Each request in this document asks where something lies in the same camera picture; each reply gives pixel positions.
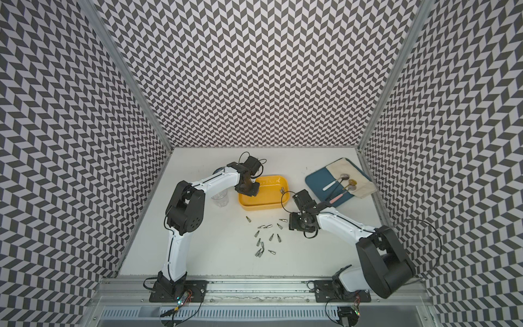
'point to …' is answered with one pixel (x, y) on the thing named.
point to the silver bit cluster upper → (258, 242)
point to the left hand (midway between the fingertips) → (250, 193)
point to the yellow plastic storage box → (273, 194)
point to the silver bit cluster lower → (259, 253)
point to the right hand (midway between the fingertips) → (295, 229)
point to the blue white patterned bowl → (218, 169)
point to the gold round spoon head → (352, 182)
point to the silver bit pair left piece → (261, 226)
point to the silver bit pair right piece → (269, 226)
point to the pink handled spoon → (351, 188)
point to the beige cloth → (365, 187)
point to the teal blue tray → (323, 182)
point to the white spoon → (344, 176)
